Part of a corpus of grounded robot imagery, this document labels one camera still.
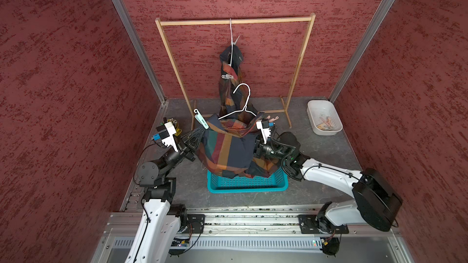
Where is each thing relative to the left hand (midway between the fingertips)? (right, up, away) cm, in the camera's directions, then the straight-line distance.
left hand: (204, 132), depth 60 cm
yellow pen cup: (-21, +1, +31) cm, 37 cm away
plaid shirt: (+7, -6, +4) cm, 10 cm away
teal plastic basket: (+2, -27, +25) cm, 37 cm away
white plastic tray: (+67, +10, +55) cm, 87 cm away
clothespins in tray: (+65, 0, +47) cm, 80 cm away
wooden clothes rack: (+42, +11, +50) cm, 66 cm away
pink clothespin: (+26, +4, +16) cm, 30 cm away
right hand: (+12, -7, +12) cm, 18 cm away
